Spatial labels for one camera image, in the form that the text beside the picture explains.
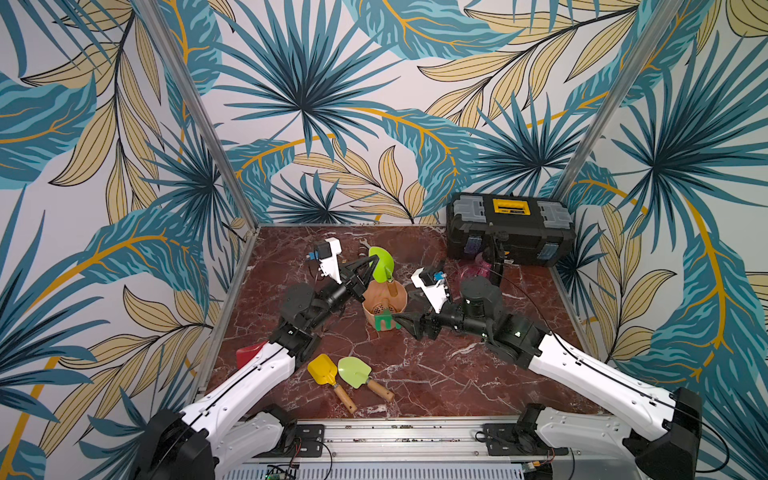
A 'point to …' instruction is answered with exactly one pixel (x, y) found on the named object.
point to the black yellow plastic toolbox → (539, 229)
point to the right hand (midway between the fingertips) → (389, 324)
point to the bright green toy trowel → (384, 269)
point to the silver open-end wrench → (366, 242)
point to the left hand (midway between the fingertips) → (379, 261)
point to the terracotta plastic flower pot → (380, 297)
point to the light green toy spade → (355, 371)
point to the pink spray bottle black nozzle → (484, 260)
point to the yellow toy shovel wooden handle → (324, 369)
